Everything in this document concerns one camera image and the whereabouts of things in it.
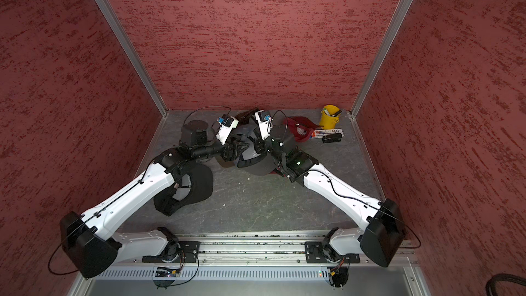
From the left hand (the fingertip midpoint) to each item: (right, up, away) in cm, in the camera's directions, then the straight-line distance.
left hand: (242, 144), depth 72 cm
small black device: (+45, +1, +35) cm, 57 cm away
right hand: (+4, +5, +2) cm, 7 cm away
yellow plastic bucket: (+43, +9, +35) cm, 56 cm away
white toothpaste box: (+38, +4, +38) cm, 54 cm away
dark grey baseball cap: (+3, -7, +12) cm, 15 cm away
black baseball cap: (-24, -19, +16) cm, 34 cm away
